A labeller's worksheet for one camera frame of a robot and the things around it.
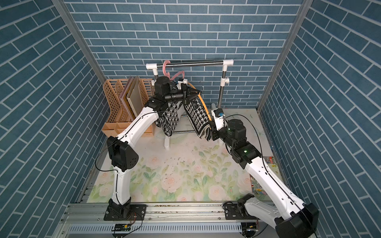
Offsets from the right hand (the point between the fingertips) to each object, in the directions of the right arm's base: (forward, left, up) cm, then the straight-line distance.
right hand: (212, 120), depth 72 cm
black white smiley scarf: (+4, +24, -6) cm, 25 cm away
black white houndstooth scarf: (+6, +8, -5) cm, 11 cm away
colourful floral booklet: (-21, -28, -32) cm, 47 cm away
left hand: (+9, +4, +10) cm, 14 cm away
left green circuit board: (-43, +40, -34) cm, 68 cm away
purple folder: (+15, +52, -3) cm, 54 cm away
